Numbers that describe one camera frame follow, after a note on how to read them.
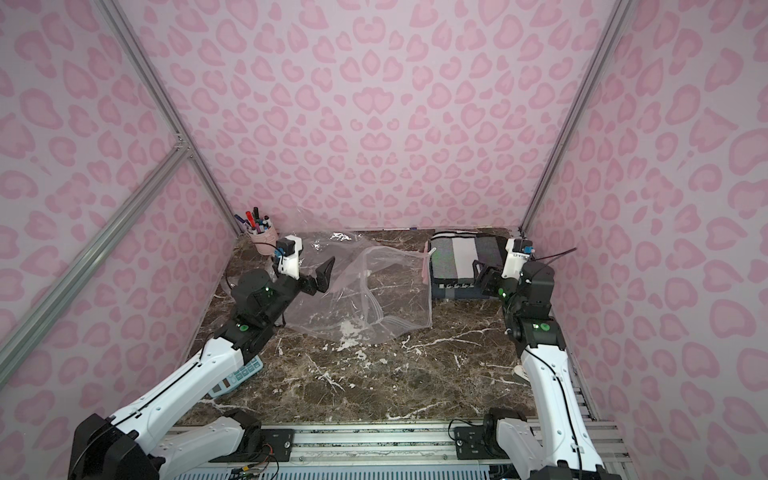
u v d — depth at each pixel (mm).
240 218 1029
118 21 693
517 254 641
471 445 722
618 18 694
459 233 1034
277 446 730
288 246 597
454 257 979
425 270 1064
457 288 975
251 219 1032
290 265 636
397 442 749
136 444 390
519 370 833
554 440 399
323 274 661
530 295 536
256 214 1064
